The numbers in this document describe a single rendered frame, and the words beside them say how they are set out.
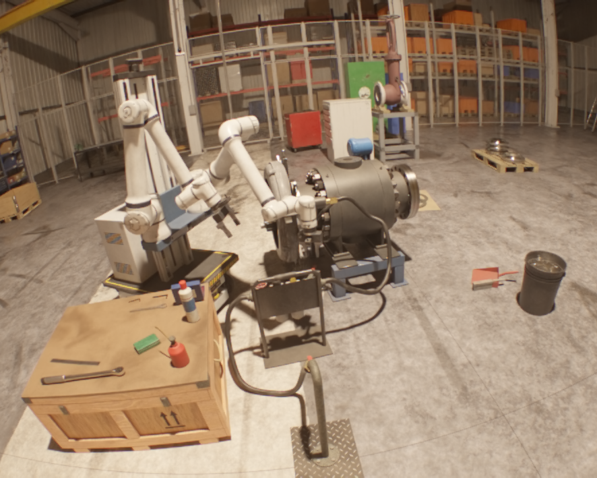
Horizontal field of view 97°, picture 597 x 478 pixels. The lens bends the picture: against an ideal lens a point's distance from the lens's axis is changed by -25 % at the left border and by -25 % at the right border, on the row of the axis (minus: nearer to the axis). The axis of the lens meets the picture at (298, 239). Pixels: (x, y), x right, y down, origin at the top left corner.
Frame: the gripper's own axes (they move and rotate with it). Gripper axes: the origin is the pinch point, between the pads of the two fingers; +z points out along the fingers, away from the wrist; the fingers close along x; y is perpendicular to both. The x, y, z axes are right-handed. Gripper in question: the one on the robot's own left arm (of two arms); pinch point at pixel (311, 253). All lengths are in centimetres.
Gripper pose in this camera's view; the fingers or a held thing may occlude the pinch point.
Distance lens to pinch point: 202.6
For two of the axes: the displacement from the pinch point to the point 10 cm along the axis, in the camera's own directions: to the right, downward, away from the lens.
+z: 1.1, 9.0, 4.2
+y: -2.9, 4.3, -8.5
